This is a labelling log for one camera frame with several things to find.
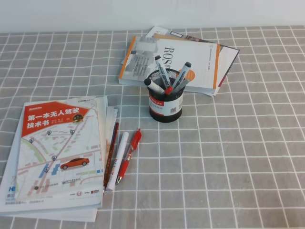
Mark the white marker on table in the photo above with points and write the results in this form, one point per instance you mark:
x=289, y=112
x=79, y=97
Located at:
x=117, y=162

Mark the black mesh pen holder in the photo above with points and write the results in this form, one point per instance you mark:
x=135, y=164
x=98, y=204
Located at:
x=165, y=108

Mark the white ROS book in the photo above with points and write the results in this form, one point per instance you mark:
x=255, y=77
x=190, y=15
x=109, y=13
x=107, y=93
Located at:
x=199, y=59

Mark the red black pencil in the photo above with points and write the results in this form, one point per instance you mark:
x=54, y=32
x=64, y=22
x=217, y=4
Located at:
x=109, y=158

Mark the red gel pen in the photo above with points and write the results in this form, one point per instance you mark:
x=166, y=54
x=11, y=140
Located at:
x=133, y=147

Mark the white book under stack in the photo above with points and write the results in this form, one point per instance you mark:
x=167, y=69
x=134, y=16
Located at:
x=71, y=212

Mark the red white driverless-car book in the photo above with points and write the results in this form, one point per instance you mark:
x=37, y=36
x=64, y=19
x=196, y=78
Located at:
x=59, y=150

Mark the grey marker black cap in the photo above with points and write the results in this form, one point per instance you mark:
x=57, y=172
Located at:
x=163, y=71

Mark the grey marker leaning right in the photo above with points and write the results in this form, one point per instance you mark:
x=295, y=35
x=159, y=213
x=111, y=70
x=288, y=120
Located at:
x=183, y=72

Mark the red capped marker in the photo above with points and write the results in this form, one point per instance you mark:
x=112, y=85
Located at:
x=168, y=90

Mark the white marker black cap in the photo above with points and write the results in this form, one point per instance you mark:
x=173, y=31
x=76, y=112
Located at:
x=153, y=86

